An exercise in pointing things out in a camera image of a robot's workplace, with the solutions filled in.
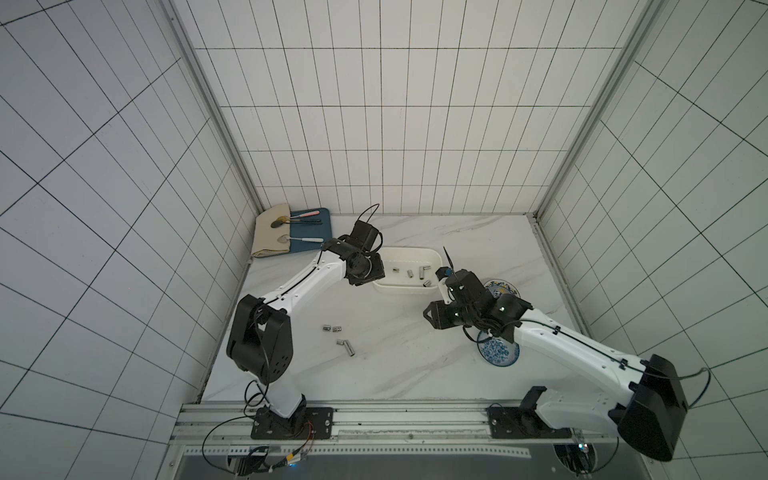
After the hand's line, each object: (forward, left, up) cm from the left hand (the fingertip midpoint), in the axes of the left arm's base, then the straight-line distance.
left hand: (374, 279), depth 86 cm
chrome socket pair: (-10, +14, -12) cm, 21 cm away
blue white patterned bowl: (-17, -36, -11) cm, 41 cm away
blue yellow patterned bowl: (+3, -40, -9) cm, 42 cm away
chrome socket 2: (+9, -12, -11) cm, 19 cm away
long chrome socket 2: (+9, -16, -11) cm, 21 cm away
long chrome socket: (-16, +7, -12) cm, 21 cm away
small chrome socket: (-15, +10, -11) cm, 21 cm away
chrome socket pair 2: (-10, +12, -12) cm, 20 cm away
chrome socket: (+12, -7, -13) cm, 19 cm away
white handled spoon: (+25, +35, -11) cm, 45 cm away
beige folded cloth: (+25, +43, -11) cm, 51 cm away
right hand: (-12, -12, +1) cm, 17 cm away
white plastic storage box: (+17, -11, -12) cm, 24 cm away
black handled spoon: (+35, +39, -12) cm, 54 cm away
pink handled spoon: (+38, +29, -11) cm, 49 cm away
